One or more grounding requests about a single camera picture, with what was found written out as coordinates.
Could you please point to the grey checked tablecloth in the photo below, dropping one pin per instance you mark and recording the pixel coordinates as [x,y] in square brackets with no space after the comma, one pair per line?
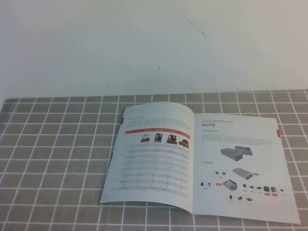
[54,154]

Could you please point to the white product brochure book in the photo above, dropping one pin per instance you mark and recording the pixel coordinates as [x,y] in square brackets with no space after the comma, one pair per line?
[207,164]

